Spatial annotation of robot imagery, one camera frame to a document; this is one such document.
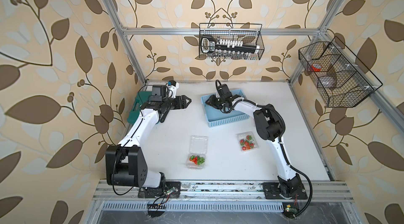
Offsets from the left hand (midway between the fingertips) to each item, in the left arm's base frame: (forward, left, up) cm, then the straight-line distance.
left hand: (183, 98), depth 83 cm
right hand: (+11, -13, -18) cm, 25 cm away
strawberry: (-26, -8, -19) cm, 33 cm away
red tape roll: (+11, -70, +13) cm, 72 cm away
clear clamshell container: (-12, -34, -20) cm, 41 cm away
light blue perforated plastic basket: (0, -19, -18) cm, 26 cm away
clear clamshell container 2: (-18, -8, -21) cm, 29 cm away
